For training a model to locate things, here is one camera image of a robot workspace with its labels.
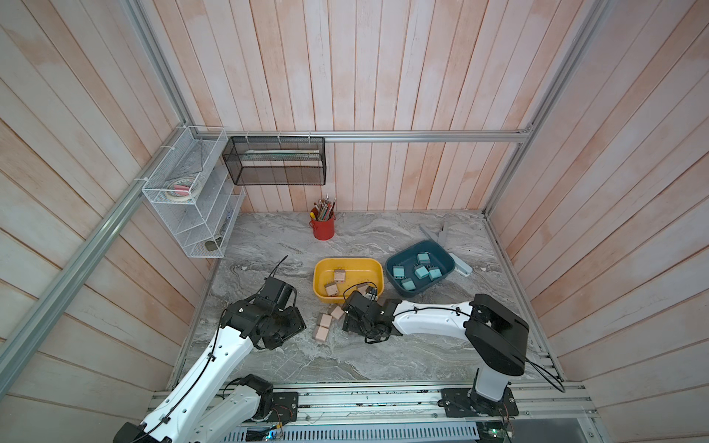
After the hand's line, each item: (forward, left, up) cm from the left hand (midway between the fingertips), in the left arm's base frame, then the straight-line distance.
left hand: (295, 332), depth 75 cm
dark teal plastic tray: (+28, -38, -9) cm, 48 cm away
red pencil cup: (+45, -4, -8) cm, 46 cm away
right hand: (+6, -15, -11) cm, 20 cm away
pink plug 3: (+8, -7, -10) cm, 15 cm away
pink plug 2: (+18, -9, -9) cm, 22 cm away
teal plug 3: (+26, -41, -8) cm, 49 cm away
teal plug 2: (+33, -44, -10) cm, 56 cm away
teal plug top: (+21, -36, -9) cm, 43 cm away
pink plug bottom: (+3, -6, -10) cm, 12 cm away
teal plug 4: (+25, -46, -9) cm, 53 cm away
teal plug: (+26, -33, -9) cm, 43 cm away
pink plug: (+24, -12, -9) cm, 28 cm away
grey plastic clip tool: (+43, -53, -10) cm, 69 cm away
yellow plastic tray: (+28, -18, -11) cm, 35 cm away
